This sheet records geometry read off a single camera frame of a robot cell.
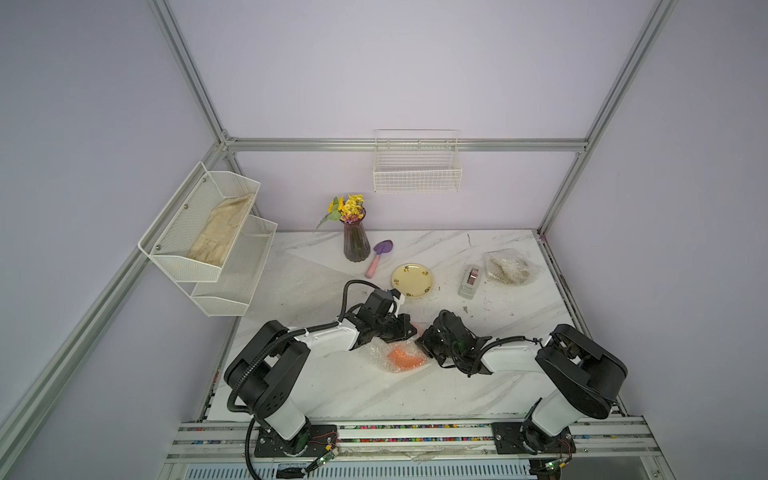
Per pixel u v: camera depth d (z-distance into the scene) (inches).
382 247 45.0
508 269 41.0
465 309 38.7
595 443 29.0
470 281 39.8
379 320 28.9
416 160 37.2
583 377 17.9
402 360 33.9
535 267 41.2
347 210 36.6
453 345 27.6
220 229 31.5
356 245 42.2
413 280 41.1
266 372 17.6
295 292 40.3
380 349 32.1
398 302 33.0
